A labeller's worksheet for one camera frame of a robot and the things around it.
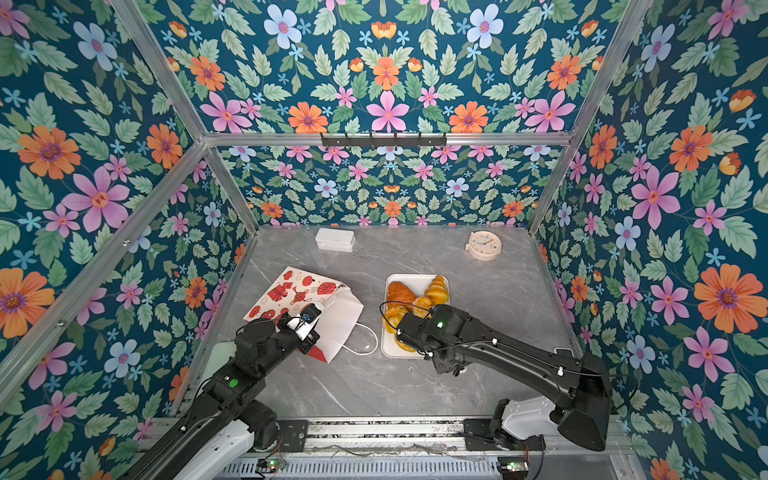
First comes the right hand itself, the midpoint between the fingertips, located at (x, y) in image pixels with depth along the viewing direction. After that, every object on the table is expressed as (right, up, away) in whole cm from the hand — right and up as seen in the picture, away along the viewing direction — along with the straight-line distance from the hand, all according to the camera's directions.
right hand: (454, 358), depth 72 cm
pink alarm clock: (+17, +29, +39) cm, 52 cm away
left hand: (-33, +13, +1) cm, 35 cm away
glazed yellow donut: (-13, -1, +13) cm, 19 cm away
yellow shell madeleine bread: (-16, +7, +14) cm, 23 cm away
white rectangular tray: (-8, +16, +30) cm, 35 cm away
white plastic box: (-39, +31, +39) cm, 63 cm away
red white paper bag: (-45, +15, +16) cm, 50 cm away
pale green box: (-66, -4, +12) cm, 67 cm away
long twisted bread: (-1, +14, +24) cm, 28 cm away
